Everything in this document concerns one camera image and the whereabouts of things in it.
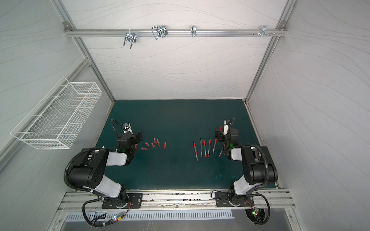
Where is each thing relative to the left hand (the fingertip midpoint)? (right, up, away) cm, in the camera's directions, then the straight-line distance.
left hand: (129, 131), depth 93 cm
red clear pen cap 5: (+10, -11, 0) cm, 15 cm away
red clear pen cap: (+16, -6, +4) cm, 18 cm away
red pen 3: (+55, -13, -2) cm, 57 cm away
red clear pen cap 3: (+11, -9, +1) cm, 15 cm away
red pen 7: (+44, -12, 0) cm, 45 cm away
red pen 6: (+48, -8, +2) cm, 49 cm away
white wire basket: (-25, +8, -25) cm, 36 cm away
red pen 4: (+53, -11, 0) cm, 54 cm away
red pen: (+62, +1, +9) cm, 63 cm away
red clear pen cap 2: (+18, -8, +3) cm, 20 cm away
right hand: (+63, +2, +2) cm, 63 cm away
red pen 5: (+50, -12, 0) cm, 51 cm away
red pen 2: (+59, -15, -3) cm, 61 cm away
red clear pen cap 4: (+16, -10, +1) cm, 18 cm away
